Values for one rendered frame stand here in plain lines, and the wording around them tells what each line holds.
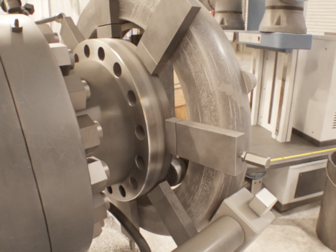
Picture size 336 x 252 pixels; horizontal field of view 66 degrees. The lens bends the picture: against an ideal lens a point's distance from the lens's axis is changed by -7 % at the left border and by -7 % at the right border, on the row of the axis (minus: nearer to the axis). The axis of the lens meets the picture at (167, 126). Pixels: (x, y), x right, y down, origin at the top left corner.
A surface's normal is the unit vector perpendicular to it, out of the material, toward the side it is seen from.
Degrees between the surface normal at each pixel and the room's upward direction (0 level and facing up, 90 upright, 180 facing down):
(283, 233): 0
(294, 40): 90
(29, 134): 66
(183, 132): 90
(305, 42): 90
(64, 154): 76
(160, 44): 90
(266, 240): 0
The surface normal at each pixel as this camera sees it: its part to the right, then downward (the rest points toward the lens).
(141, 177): -0.73, 0.23
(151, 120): 0.65, 0.00
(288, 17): -0.15, 0.00
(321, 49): -0.96, 0.10
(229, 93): 0.14, 0.07
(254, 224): 0.26, -0.77
